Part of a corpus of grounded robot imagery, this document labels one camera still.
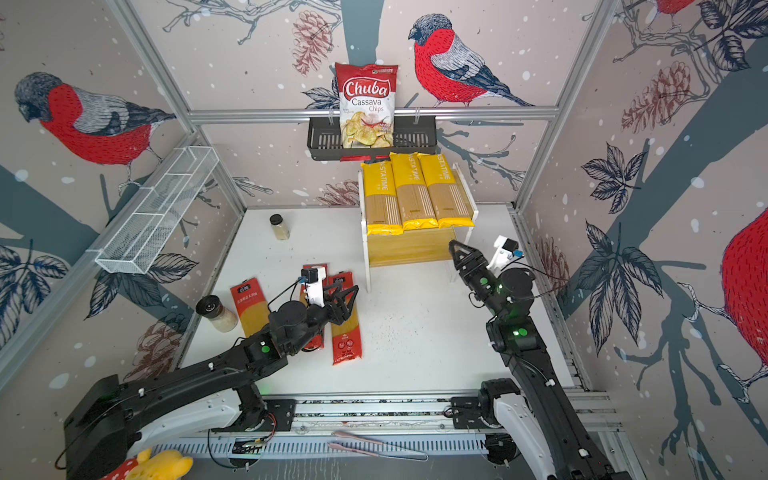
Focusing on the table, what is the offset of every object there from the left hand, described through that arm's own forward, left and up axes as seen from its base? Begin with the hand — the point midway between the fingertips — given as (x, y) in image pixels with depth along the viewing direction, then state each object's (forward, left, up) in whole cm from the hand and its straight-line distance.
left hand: (349, 288), depth 73 cm
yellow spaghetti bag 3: (+16, -25, +13) cm, 33 cm away
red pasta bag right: (-4, +3, -20) cm, 21 cm away
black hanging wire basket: (+49, -19, +13) cm, 54 cm away
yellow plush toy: (-34, +38, -15) cm, 53 cm away
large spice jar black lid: (-1, +39, -15) cm, 41 cm away
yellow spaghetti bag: (+17, -8, +13) cm, 23 cm away
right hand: (+5, -24, +8) cm, 25 cm away
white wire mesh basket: (+19, +52, +9) cm, 56 cm away
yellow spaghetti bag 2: (+19, -17, +13) cm, 29 cm away
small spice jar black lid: (+34, +30, -15) cm, 47 cm away
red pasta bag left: (+6, +34, -21) cm, 40 cm away
